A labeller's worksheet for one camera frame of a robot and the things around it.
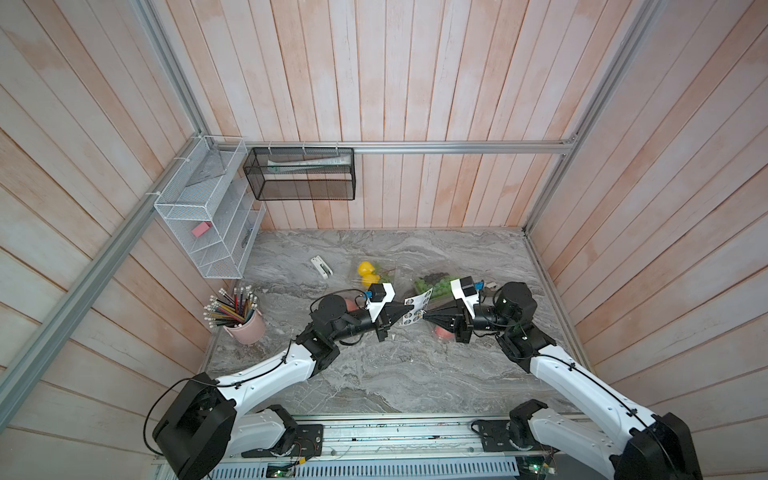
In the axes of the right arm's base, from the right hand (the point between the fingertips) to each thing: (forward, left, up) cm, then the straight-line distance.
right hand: (425, 315), depth 68 cm
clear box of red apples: (-4, -4, -1) cm, 6 cm away
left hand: (+2, +3, 0) cm, 4 cm away
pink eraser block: (+24, +61, +4) cm, 66 cm away
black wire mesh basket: (+57, +40, 0) cm, 70 cm away
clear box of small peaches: (0, +17, +4) cm, 18 cm away
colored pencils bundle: (+8, +55, -13) cm, 57 cm away
